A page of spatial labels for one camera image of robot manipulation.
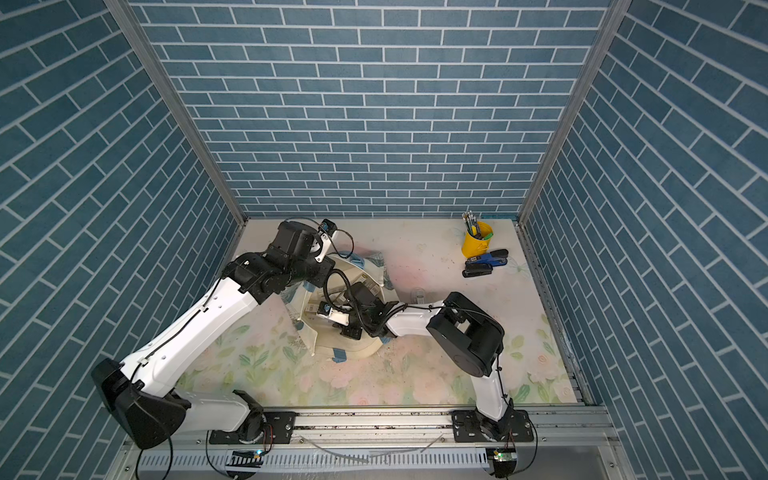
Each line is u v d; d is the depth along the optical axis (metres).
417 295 0.97
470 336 0.51
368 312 0.72
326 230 0.64
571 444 0.77
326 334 0.86
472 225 1.01
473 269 1.03
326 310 0.77
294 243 0.54
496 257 1.05
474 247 1.04
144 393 0.39
